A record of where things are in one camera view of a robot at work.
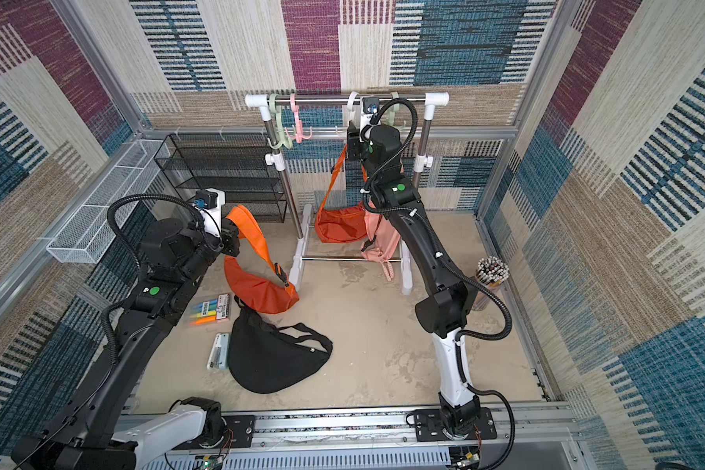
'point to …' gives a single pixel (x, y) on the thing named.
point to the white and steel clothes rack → (301, 227)
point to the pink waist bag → (384, 240)
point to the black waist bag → (267, 358)
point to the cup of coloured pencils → (492, 272)
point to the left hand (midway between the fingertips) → (238, 212)
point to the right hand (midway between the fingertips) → (365, 125)
